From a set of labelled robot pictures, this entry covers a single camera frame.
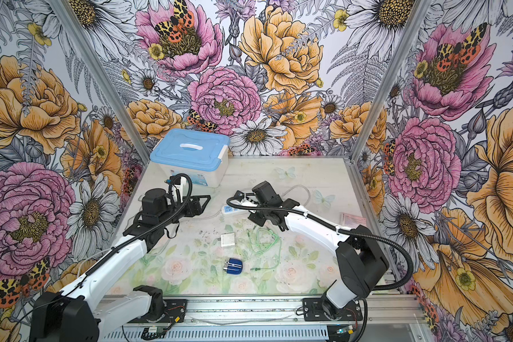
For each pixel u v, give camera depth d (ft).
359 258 1.45
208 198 2.57
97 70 2.82
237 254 2.87
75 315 1.27
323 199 3.45
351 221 3.08
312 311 2.43
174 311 2.45
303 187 3.62
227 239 2.87
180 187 2.39
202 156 3.29
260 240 2.99
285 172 3.79
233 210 3.19
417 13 2.38
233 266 2.67
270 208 2.17
